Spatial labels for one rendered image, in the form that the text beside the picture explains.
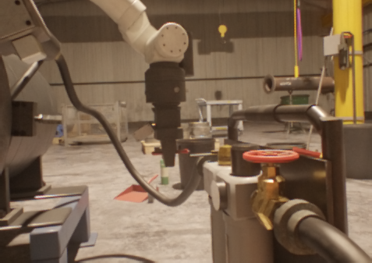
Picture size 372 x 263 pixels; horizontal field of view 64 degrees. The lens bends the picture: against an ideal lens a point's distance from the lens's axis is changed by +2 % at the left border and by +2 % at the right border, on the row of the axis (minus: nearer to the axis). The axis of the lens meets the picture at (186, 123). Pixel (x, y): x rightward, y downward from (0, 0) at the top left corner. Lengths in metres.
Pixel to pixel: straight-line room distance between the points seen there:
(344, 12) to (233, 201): 3.43
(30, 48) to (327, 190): 0.54
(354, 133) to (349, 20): 1.52
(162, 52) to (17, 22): 0.27
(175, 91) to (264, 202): 0.31
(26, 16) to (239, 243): 0.54
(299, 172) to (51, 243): 0.75
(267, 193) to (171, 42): 0.35
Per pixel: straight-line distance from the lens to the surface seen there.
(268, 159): 0.38
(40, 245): 1.00
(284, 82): 7.39
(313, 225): 0.33
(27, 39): 0.64
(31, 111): 0.71
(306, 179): 0.42
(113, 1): 0.63
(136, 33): 0.68
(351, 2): 3.81
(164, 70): 0.60
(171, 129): 0.58
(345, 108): 3.64
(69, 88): 1.12
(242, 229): 0.48
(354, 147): 2.65
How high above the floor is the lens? 0.56
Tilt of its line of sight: 1 degrees down
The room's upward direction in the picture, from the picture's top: 3 degrees counter-clockwise
